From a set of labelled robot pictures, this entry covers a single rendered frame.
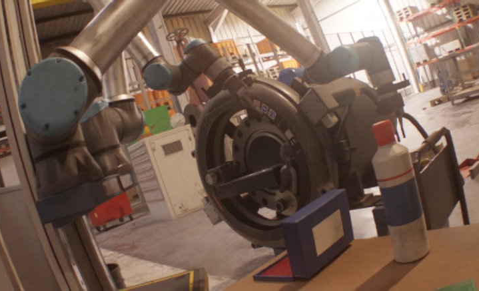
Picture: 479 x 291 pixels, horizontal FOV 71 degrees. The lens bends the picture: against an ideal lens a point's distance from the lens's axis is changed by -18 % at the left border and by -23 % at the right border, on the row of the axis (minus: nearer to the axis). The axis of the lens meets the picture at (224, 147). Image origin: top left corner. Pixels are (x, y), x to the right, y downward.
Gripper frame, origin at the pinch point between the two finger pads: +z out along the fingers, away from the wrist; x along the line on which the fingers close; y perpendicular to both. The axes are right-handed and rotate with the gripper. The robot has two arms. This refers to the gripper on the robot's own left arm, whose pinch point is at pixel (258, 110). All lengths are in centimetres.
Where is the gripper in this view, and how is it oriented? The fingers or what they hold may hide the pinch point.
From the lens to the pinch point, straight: 138.3
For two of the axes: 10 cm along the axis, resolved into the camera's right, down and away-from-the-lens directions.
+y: 7.3, -6.8, -0.6
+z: 6.7, 7.3, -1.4
